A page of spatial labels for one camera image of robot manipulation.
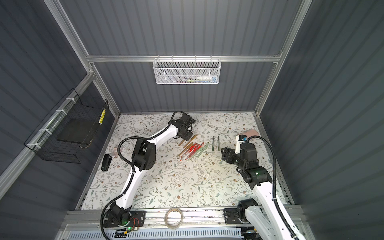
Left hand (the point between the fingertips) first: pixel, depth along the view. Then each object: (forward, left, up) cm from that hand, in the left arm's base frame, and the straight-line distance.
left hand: (190, 136), depth 104 cm
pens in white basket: (+20, -6, +33) cm, 39 cm away
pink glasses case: (+3, -43, 0) cm, 44 cm away
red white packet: (-12, +49, -1) cm, 51 cm away
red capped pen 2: (-10, -3, -2) cm, 11 cm away
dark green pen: (-6, -16, -2) cm, 17 cm away
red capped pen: (-13, +1, -2) cm, 13 cm away
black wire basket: (-26, +60, +33) cm, 73 cm away
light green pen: (-10, -8, -2) cm, 13 cm away
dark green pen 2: (-5, -19, -2) cm, 20 cm away
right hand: (-21, -22, +17) cm, 35 cm away
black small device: (-19, +51, 0) cm, 55 cm away
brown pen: (-3, 0, -1) cm, 3 cm away
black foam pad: (-14, +57, +25) cm, 64 cm away
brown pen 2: (-9, +2, -1) cm, 9 cm away
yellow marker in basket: (-3, +49, +24) cm, 55 cm away
